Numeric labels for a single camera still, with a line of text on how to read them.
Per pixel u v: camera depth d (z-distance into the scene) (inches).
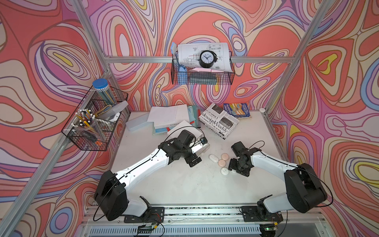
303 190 17.0
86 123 22.6
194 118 43.5
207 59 31.5
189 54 33.1
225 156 36.7
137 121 45.3
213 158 36.0
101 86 27.7
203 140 26.2
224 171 34.0
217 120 41.2
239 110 45.2
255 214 27.7
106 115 28.9
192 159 27.5
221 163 35.7
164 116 43.7
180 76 31.6
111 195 15.8
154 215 28.8
